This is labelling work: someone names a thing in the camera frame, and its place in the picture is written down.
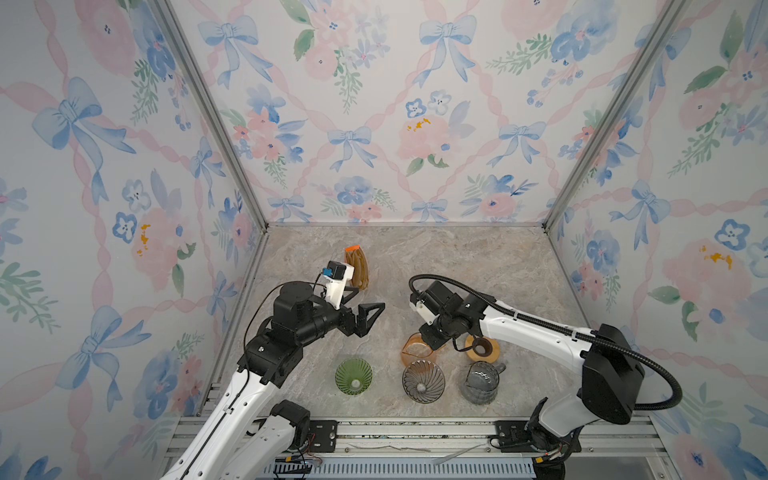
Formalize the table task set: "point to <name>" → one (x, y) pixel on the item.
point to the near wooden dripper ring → (484, 349)
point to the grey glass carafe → (482, 382)
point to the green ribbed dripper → (353, 376)
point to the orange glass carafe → (415, 348)
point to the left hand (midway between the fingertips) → (370, 296)
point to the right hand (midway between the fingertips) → (425, 334)
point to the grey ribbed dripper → (423, 381)
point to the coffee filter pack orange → (354, 256)
